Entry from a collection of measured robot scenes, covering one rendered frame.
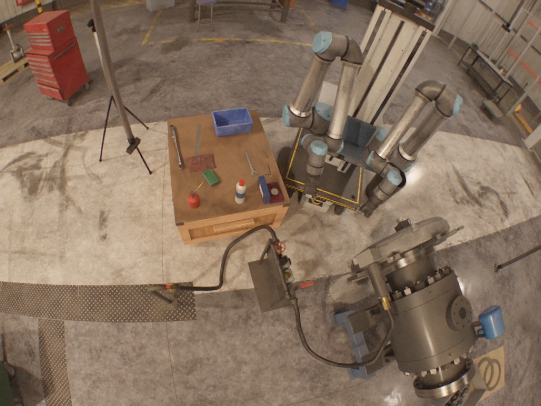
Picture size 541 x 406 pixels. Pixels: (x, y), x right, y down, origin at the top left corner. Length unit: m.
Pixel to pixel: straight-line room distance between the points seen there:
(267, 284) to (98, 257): 1.44
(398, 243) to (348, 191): 0.89
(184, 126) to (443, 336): 2.37
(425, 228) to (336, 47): 1.07
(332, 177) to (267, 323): 1.31
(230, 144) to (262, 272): 1.04
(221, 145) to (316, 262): 1.23
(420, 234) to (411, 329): 0.56
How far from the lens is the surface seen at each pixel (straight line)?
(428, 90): 1.46
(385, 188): 1.46
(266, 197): 1.68
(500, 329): 1.85
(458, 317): 1.66
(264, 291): 2.04
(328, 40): 1.28
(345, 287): 2.25
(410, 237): 1.51
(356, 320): 1.97
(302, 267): 2.16
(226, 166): 1.92
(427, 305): 1.60
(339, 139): 1.48
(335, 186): 2.21
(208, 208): 1.73
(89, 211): 2.57
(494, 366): 3.67
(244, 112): 2.23
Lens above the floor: 2.00
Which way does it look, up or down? 59 degrees down
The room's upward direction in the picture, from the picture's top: 19 degrees clockwise
